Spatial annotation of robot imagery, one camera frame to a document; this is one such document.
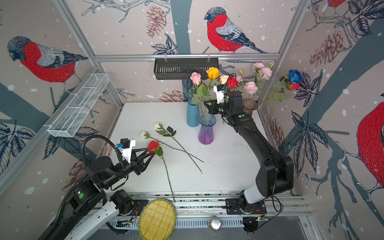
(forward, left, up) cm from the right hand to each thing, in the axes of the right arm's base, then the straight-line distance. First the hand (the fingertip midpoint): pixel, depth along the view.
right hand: (203, 104), depth 78 cm
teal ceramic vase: (+9, +8, -18) cm, 22 cm away
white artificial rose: (-3, +40, -27) cm, 48 cm away
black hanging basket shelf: (+39, +17, -3) cm, 43 cm away
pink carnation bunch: (+14, -27, +1) cm, 30 cm away
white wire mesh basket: (-17, +66, +2) cm, 68 cm away
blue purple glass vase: (+3, -2, -34) cm, 34 cm away
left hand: (-28, +22, -1) cm, 36 cm away
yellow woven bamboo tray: (-49, +21, -30) cm, 61 cm away
